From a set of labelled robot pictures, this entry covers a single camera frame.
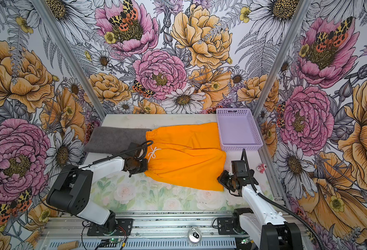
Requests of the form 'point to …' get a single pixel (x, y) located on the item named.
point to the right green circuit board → (245, 240)
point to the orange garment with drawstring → (190, 155)
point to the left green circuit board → (114, 240)
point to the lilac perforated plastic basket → (237, 129)
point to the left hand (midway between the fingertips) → (145, 172)
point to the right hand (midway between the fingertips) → (218, 183)
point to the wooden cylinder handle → (68, 246)
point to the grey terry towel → (112, 140)
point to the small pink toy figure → (261, 167)
